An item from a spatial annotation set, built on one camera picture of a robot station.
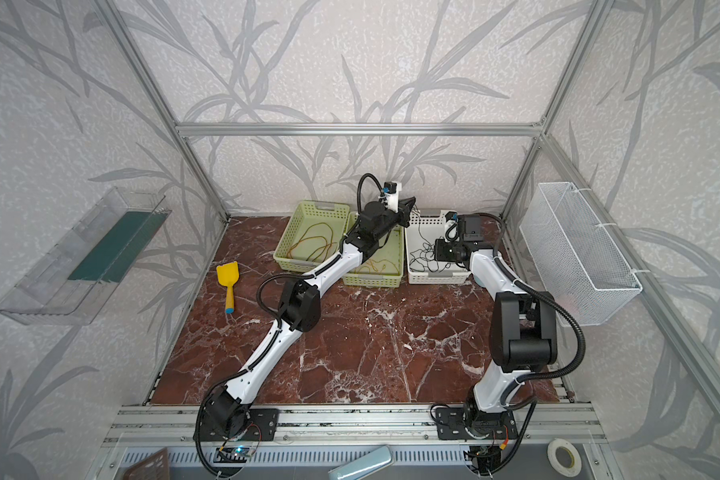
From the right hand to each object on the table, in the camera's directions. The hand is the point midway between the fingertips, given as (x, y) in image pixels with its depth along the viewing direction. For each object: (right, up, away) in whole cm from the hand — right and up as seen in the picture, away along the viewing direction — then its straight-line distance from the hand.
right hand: (438, 239), depth 95 cm
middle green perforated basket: (-17, -10, +8) cm, 22 cm away
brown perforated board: (-72, -53, -26) cm, 93 cm away
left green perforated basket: (-45, +1, +20) cm, 50 cm away
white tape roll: (+24, -51, -26) cm, 62 cm away
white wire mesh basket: (+23, -5, -32) cm, 40 cm away
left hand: (-6, +16, -1) cm, 17 cm away
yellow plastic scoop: (-72, -12, +7) cm, 73 cm away
